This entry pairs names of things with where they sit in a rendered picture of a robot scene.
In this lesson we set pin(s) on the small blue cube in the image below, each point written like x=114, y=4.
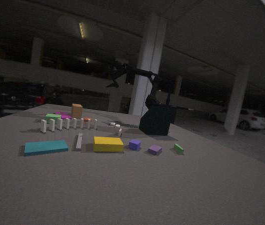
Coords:
x=134, y=144

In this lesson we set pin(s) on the teal flat block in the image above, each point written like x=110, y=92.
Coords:
x=35, y=148

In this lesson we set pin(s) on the green rectangular block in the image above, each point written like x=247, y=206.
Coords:
x=178, y=148
x=52, y=116

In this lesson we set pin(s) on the yellow rectangular block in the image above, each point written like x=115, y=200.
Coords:
x=107, y=144

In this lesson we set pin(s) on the purple flat block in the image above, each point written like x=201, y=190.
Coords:
x=63, y=115
x=155, y=149

